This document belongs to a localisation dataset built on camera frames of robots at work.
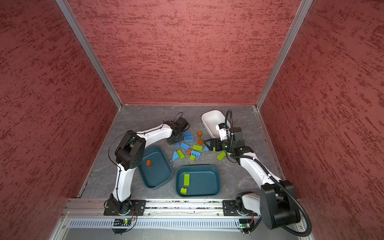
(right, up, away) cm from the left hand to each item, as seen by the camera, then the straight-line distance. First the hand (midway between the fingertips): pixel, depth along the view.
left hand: (176, 141), depth 98 cm
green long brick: (+8, -20, -15) cm, 26 cm away
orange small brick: (+16, +5, +3) cm, 17 cm away
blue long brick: (+8, +2, +2) cm, 9 cm away
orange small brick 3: (+9, -6, -6) cm, 12 cm away
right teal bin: (+18, -20, -15) cm, 31 cm away
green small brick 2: (+11, -9, -8) cm, 16 cm away
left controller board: (-23, -35, -27) cm, 50 cm away
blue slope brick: (0, -8, -8) cm, 11 cm away
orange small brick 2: (+16, 0, +1) cm, 16 cm away
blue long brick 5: (+14, -7, -6) cm, 17 cm away
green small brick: (+7, -23, -21) cm, 32 cm away
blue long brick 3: (+6, -3, -1) cm, 6 cm away
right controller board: (+37, -35, -28) cm, 58 cm away
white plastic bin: (+25, +15, +15) cm, 33 cm away
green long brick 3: (+29, -8, -6) cm, 31 cm away
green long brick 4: (+3, -7, -5) cm, 10 cm away
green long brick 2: (+14, -4, -1) cm, 14 cm away
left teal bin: (-8, -16, -11) cm, 21 cm away
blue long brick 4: (+20, -4, -1) cm, 20 cm away
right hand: (+21, +1, -14) cm, 25 cm away
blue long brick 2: (0, -2, -1) cm, 2 cm away
